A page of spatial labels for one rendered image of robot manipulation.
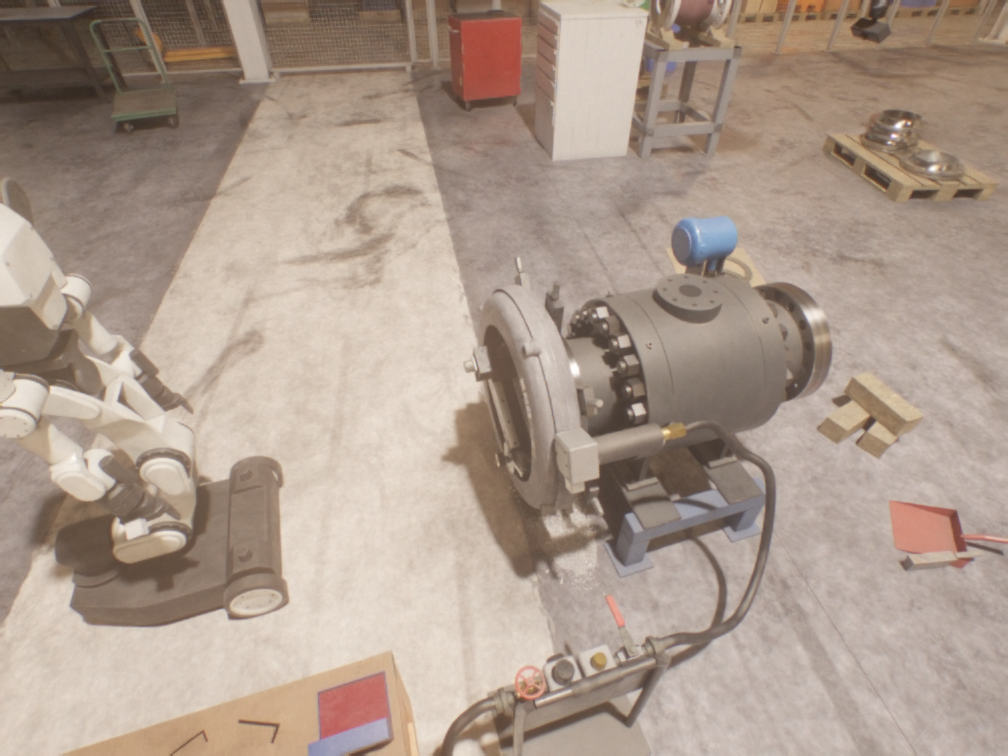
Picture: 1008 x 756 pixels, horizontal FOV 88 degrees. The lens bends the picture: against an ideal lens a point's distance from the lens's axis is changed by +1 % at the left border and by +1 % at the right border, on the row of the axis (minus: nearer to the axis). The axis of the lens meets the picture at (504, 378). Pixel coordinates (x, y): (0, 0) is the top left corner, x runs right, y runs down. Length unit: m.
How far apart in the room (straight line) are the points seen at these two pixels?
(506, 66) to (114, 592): 6.02
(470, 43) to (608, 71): 1.88
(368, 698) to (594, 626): 0.87
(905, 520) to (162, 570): 2.81
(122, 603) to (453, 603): 1.08
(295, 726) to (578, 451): 0.91
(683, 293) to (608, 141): 3.81
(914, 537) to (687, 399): 1.28
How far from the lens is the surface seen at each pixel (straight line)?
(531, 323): 1.49
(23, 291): 1.51
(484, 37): 6.66
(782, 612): 2.25
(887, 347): 3.63
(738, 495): 2.13
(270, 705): 1.55
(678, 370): 1.68
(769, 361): 1.87
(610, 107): 5.39
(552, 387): 1.42
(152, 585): 2.22
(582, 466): 1.39
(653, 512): 1.98
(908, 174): 5.76
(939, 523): 2.81
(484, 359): 1.76
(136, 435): 1.81
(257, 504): 2.21
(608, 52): 5.27
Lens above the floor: 1.87
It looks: 43 degrees down
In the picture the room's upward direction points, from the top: straight up
